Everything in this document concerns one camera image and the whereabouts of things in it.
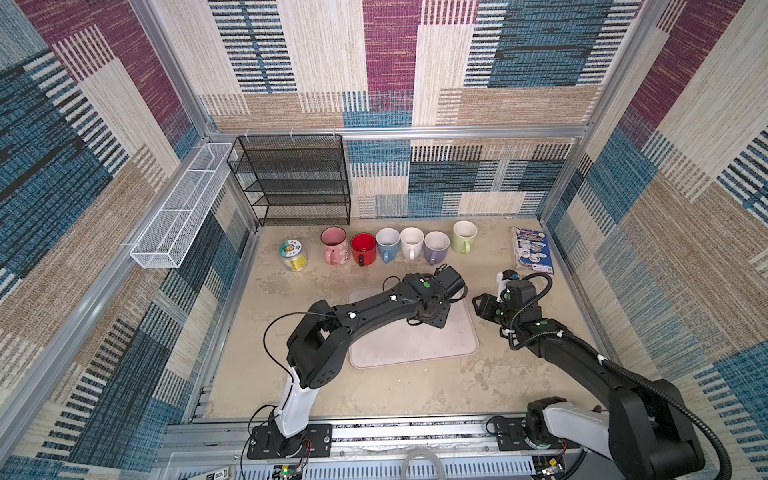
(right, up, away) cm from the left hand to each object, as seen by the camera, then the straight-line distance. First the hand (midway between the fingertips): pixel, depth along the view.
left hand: (437, 313), depth 86 cm
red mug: (-22, +19, +21) cm, 36 cm away
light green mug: (+12, +23, +20) cm, 33 cm away
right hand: (+12, +2, +3) cm, 13 cm away
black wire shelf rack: (-48, +43, +24) cm, 68 cm away
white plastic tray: (-6, -10, +6) cm, 13 cm away
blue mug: (-14, +21, +21) cm, 33 cm away
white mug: (-6, +21, +17) cm, 27 cm away
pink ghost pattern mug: (-32, +21, +15) cm, 41 cm away
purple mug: (+3, +20, +23) cm, 31 cm away
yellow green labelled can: (-46, +17, +16) cm, 51 cm away
